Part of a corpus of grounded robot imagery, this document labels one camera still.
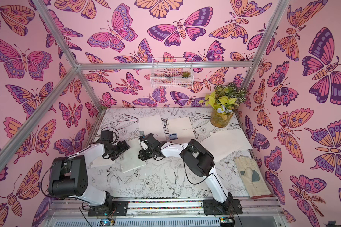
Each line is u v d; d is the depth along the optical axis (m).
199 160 0.54
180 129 1.06
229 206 0.65
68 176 0.45
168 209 0.75
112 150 0.79
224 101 0.90
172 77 1.06
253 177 0.83
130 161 0.91
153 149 0.75
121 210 0.74
